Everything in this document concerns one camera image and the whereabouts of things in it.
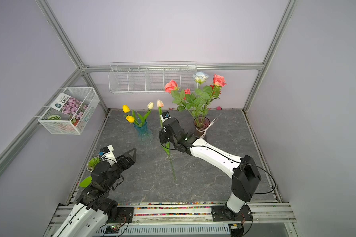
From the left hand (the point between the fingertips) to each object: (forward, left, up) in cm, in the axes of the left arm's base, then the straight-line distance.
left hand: (132, 152), depth 76 cm
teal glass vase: (+17, -2, -13) cm, 22 cm away
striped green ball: (+14, +35, +15) cm, 41 cm away
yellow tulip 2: (+13, 0, +11) cm, 17 cm away
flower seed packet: (+20, +30, +16) cm, 40 cm away
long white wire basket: (+51, -8, +11) cm, 53 cm away
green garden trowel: (-7, +31, -19) cm, 37 cm away
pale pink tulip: (+20, -15, +14) cm, 29 cm away
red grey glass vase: (+17, -39, -1) cm, 43 cm away
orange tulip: (-7, -19, +16) cm, 26 cm away
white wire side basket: (+11, +30, +12) cm, 34 cm away
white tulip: (+25, -9, +9) cm, 28 cm away
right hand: (+10, -16, +5) cm, 19 cm away
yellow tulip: (+22, +4, +10) cm, 24 cm away
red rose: (+25, -31, +18) cm, 44 cm away
